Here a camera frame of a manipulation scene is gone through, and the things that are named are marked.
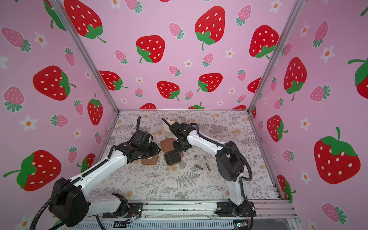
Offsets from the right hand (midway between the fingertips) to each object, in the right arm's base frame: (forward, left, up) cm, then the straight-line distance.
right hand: (176, 150), depth 88 cm
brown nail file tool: (-5, -20, -9) cm, 23 cm away
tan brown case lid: (-5, +15, -6) cm, 17 cm away
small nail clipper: (0, -19, -8) cm, 21 cm away
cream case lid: (+5, +5, +17) cm, 18 cm away
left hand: (-2, +9, +4) cm, 10 cm away
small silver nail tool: (0, -14, -8) cm, 16 cm away
